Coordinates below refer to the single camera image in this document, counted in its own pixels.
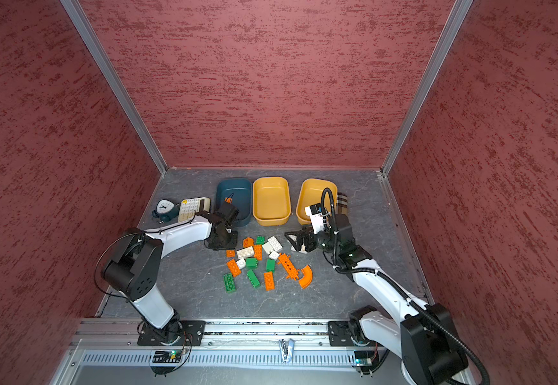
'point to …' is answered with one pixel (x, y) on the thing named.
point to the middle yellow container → (271, 199)
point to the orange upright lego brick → (257, 252)
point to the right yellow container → (309, 193)
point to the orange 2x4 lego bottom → (269, 281)
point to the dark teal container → (242, 199)
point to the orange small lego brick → (248, 242)
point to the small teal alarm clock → (165, 211)
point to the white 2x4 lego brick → (274, 243)
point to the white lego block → (267, 247)
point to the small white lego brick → (241, 263)
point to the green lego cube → (252, 263)
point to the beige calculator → (188, 206)
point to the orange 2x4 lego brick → (228, 200)
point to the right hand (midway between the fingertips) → (293, 235)
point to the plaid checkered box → (341, 204)
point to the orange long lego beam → (288, 267)
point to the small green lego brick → (260, 240)
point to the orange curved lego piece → (306, 281)
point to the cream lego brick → (243, 253)
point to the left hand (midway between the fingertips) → (229, 249)
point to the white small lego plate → (273, 255)
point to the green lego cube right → (271, 265)
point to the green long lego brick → (253, 279)
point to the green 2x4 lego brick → (229, 283)
